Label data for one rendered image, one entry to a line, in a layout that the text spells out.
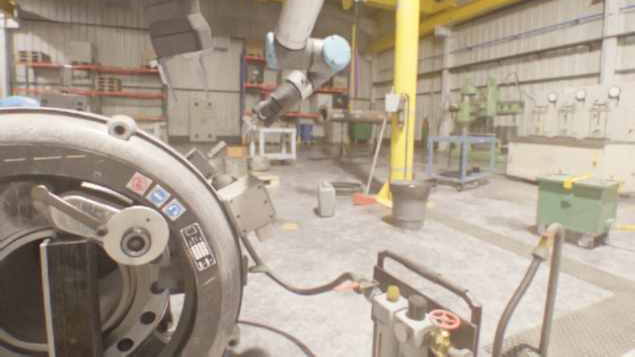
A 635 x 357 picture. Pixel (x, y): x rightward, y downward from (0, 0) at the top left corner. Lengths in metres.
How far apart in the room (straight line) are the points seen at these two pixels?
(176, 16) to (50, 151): 0.33
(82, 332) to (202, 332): 0.22
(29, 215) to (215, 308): 0.39
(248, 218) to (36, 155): 0.41
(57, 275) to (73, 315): 0.08
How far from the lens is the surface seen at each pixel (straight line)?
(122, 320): 0.91
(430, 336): 0.93
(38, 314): 1.03
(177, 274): 0.86
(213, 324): 0.79
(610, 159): 6.03
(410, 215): 3.11
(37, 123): 0.69
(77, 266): 0.70
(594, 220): 3.33
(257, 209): 0.75
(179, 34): 0.48
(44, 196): 0.68
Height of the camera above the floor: 0.96
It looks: 6 degrees down
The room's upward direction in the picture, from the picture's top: 1 degrees clockwise
